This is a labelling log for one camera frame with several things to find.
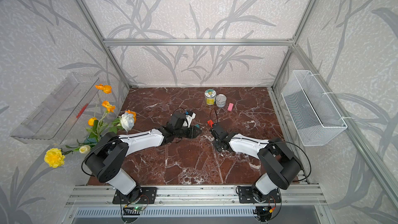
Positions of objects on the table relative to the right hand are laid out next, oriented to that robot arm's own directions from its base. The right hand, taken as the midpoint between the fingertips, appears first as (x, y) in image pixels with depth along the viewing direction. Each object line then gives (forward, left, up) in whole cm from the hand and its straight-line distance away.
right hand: (219, 141), depth 92 cm
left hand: (+2, +11, +8) cm, 14 cm away
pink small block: (+26, -9, 0) cm, 27 cm away
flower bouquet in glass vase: (-5, +55, +27) cm, 62 cm away
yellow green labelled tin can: (+30, +5, +8) cm, 31 cm away
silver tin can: (+29, -2, +5) cm, 29 cm away
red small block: (+13, +5, -1) cm, 14 cm away
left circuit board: (-33, +44, -2) cm, 55 cm away
